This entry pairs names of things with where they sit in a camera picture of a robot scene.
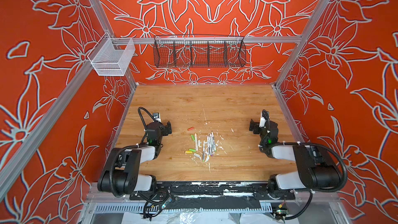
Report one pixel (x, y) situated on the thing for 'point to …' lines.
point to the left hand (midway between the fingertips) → (160, 121)
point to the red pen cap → (190, 128)
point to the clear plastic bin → (111, 56)
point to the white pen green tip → (196, 142)
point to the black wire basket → (199, 51)
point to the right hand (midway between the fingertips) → (258, 118)
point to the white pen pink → (212, 137)
